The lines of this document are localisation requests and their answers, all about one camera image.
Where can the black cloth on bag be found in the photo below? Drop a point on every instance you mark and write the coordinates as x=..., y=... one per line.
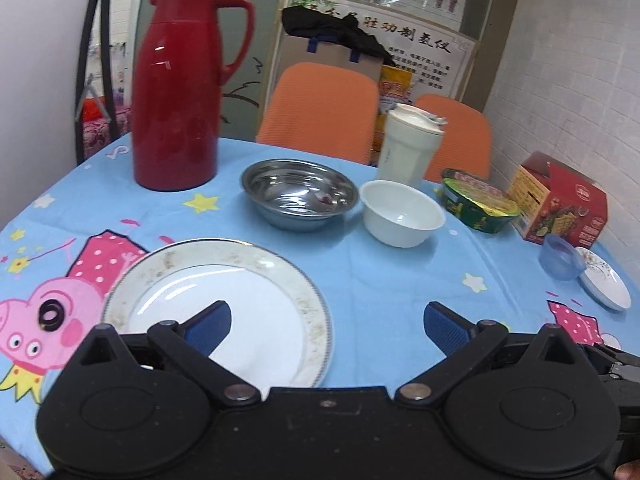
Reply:
x=299, y=21

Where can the blue cartoon tablecloth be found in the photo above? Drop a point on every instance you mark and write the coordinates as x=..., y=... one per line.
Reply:
x=89, y=226

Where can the right orange chair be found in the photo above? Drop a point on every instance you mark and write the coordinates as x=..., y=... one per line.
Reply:
x=466, y=143

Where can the white travel tumbler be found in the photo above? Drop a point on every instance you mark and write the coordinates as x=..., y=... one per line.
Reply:
x=412, y=137

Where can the red thermos jug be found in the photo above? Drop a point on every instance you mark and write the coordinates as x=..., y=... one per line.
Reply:
x=177, y=90

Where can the black metal stand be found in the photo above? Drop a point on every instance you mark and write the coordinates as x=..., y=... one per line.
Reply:
x=101, y=115

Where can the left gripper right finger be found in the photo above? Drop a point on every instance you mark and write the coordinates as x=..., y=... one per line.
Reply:
x=468, y=349

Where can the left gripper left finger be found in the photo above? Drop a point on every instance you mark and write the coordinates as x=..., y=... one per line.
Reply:
x=187, y=347

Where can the poster with Chinese text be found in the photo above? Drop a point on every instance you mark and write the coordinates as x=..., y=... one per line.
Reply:
x=438, y=57

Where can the small blue plastic bowl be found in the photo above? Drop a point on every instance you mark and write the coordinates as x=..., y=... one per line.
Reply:
x=559, y=259

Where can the green instant noodle cup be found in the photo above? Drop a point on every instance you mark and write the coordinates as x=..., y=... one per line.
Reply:
x=476, y=203

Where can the left orange chair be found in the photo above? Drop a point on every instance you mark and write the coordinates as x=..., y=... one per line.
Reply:
x=322, y=109

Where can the red cracker box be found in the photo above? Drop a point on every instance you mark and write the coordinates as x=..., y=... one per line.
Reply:
x=555, y=199

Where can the white ceramic bowl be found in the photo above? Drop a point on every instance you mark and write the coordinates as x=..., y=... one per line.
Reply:
x=398, y=215

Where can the grey rimmed white plate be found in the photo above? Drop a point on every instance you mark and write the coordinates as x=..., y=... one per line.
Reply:
x=280, y=331

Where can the yellow snack bag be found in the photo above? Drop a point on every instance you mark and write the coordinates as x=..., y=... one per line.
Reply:
x=394, y=87

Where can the stainless steel bowl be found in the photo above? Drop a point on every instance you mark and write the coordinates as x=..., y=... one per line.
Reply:
x=297, y=195

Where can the orange chair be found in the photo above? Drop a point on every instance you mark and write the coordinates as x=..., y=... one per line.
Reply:
x=466, y=143
x=322, y=109

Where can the brown paper bag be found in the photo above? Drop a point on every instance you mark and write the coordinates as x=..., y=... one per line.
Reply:
x=294, y=50

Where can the floral white plate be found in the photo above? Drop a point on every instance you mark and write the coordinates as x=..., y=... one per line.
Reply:
x=603, y=283

